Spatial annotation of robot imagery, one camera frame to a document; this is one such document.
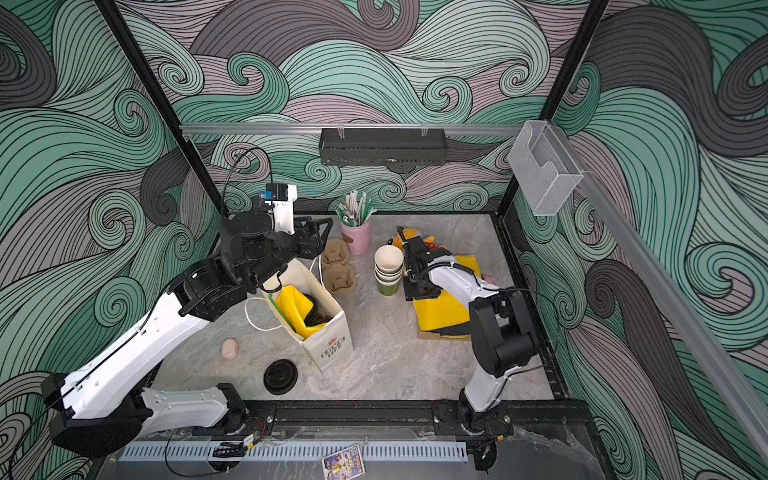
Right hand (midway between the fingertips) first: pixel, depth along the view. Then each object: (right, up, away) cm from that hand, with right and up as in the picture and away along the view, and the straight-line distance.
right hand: (417, 294), depth 91 cm
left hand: (-24, +22, -30) cm, 44 cm away
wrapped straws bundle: (-20, +27, +10) cm, 36 cm away
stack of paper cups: (-9, +9, -8) cm, 15 cm away
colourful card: (-20, -34, -25) cm, 46 cm away
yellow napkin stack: (+7, -3, -7) cm, 11 cm away
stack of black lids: (-39, -20, -13) cm, 45 cm away
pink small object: (-55, -14, -7) cm, 57 cm away
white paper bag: (-30, -3, -12) cm, 33 cm away
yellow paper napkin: (-33, 0, -19) cm, 38 cm away
